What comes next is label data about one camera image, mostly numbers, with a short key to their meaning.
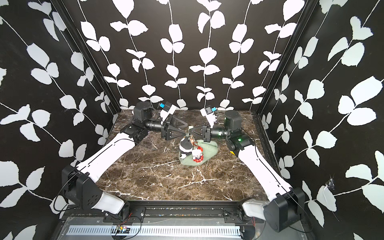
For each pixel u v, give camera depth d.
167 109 0.58
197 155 0.73
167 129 0.58
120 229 0.70
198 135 0.65
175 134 0.62
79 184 0.41
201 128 0.63
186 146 0.71
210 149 0.74
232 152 0.97
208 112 0.60
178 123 0.67
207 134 0.59
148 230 0.70
